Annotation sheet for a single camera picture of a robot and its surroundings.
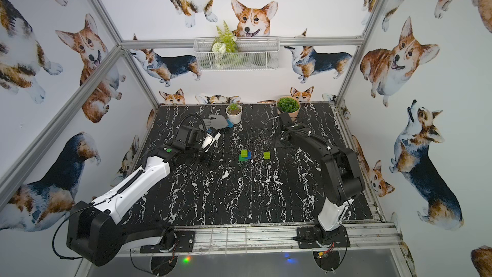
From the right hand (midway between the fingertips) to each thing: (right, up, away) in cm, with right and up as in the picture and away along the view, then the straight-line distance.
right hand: (279, 141), depth 93 cm
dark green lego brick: (-18, -9, +4) cm, 21 cm away
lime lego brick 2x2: (-6, -8, +5) cm, 11 cm away
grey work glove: (-34, +10, +18) cm, 39 cm away
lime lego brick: (-17, -6, +1) cm, 18 cm away
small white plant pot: (-23, +14, +14) cm, 31 cm away
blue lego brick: (-15, -7, 0) cm, 16 cm away
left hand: (-27, -3, -11) cm, 29 cm away
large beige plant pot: (+7, +19, +12) cm, 23 cm away
